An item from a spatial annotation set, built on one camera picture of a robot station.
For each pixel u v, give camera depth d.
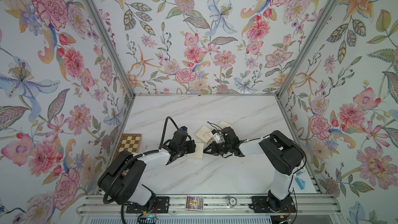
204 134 0.95
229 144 0.77
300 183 0.79
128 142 0.93
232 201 0.71
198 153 0.88
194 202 0.73
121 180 0.44
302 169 0.79
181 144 0.72
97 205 0.75
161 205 0.74
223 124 1.01
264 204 0.74
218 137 0.88
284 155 0.51
